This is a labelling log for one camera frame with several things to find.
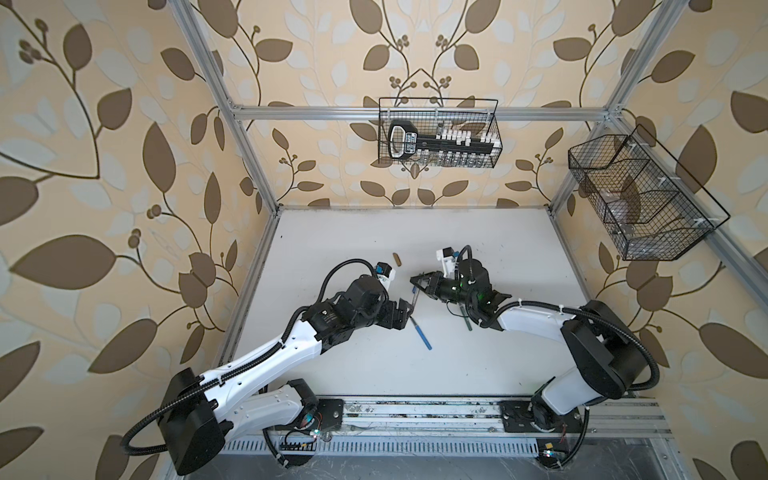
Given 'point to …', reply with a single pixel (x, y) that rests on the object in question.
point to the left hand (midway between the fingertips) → (404, 304)
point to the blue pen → (422, 335)
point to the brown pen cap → (397, 259)
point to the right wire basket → (652, 207)
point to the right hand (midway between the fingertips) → (411, 283)
